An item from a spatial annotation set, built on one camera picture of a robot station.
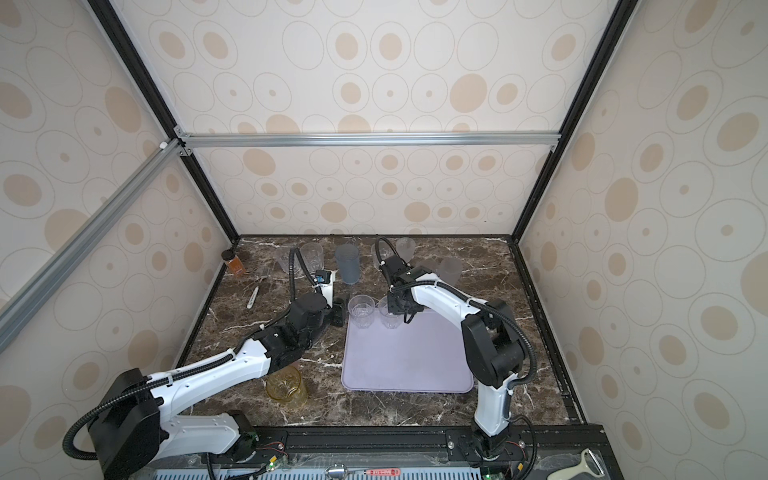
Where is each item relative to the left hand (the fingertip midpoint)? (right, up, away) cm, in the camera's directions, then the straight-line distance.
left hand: (352, 291), depth 79 cm
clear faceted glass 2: (+1, -7, +18) cm, 19 cm away
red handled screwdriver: (+7, -41, -10) cm, 43 cm away
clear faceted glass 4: (-18, +10, +31) cm, 38 cm away
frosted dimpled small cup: (+16, +14, +31) cm, 38 cm away
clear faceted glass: (+10, -10, +12) cm, 19 cm away
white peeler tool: (+57, -40, -9) cm, 71 cm away
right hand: (+14, -6, +14) cm, 20 cm away
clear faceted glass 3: (-29, +9, +30) cm, 43 cm away
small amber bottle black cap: (-44, +8, +24) cm, 51 cm away
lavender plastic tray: (+20, -21, +12) cm, 31 cm away
